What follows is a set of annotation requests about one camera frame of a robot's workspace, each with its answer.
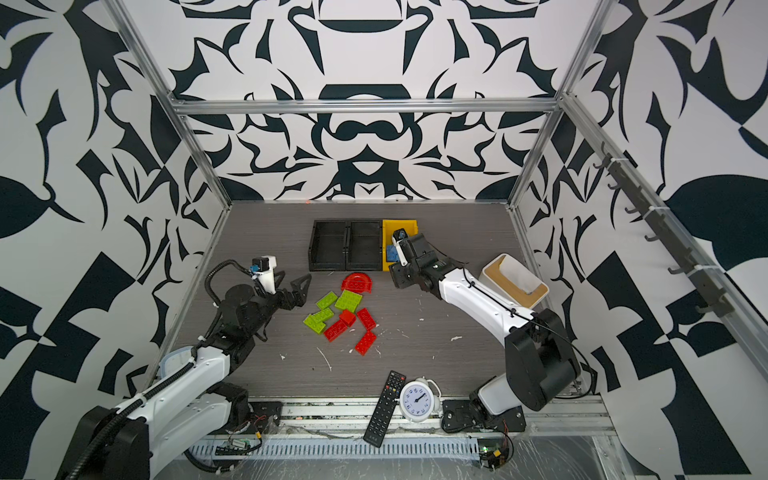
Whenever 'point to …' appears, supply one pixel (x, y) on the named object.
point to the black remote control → (379, 422)
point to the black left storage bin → (327, 249)
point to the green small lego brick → (327, 300)
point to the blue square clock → (174, 359)
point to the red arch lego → (357, 281)
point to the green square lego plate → (348, 300)
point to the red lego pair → (346, 320)
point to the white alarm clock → (419, 399)
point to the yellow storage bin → (388, 228)
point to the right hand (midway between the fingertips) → (403, 264)
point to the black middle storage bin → (363, 244)
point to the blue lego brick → (391, 254)
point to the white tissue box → (515, 280)
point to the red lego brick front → (365, 343)
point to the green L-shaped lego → (316, 321)
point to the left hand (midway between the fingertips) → (295, 269)
